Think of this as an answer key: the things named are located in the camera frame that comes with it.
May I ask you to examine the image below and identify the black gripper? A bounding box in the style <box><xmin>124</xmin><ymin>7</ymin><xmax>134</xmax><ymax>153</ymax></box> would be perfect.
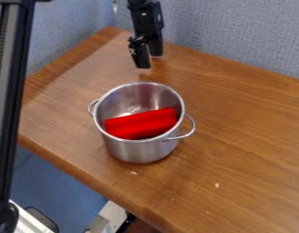
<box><xmin>128</xmin><ymin>0</ymin><xmax>164</xmax><ymax>68</ymax></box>

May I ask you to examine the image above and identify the stainless steel pot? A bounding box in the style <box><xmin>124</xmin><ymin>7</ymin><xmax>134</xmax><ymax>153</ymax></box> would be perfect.
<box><xmin>88</xmin><ymin>82</ymin><xmax>194</xmax><ymax>164</ymax></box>

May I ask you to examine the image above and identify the white table frame bracket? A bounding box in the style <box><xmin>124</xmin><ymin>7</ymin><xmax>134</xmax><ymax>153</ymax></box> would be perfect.
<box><xmin>84</xmin><ymin>201</ymin><xmax>135</xmax><ymax>233</ymax></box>

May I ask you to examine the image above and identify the red rectangular block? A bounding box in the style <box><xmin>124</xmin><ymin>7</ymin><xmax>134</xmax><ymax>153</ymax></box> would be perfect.
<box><xmin>104</xmin><ymin>107</ymin><xmax>178</xmax><ymax>140</ymax></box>

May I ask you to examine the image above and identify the white appliance with black edge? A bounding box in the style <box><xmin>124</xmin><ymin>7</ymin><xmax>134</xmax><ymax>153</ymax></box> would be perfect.
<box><xmin>11</xmin><ymin>200</ymin><xmax>60</xmax><ymax>233</ymax></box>

